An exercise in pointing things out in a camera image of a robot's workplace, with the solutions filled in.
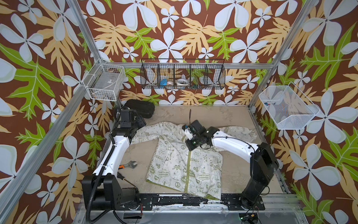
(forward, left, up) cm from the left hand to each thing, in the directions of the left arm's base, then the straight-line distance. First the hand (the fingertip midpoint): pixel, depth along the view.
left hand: (140, 118), depth 84 cm
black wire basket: (+34, -26, +9) cm, 44 cm away
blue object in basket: (+26, -13, +8) cm, 30 cm away
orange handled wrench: (-20, +7, -23) cm, 31 cm away
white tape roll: (+30, -26, +5) cm, 40 cm away
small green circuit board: (-48, -62, -23) cm, 82 cm away
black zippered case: (+26, +6, -20) cm, 33 cm away
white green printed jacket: (-23, -21, -21) cm, 38 cm away
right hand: (-10, -29, -12) cm, 33 cm away
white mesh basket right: (+4, -89, +6) cm, 90 cm away
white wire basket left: (+20, +23, +13) cm, 33 cm away
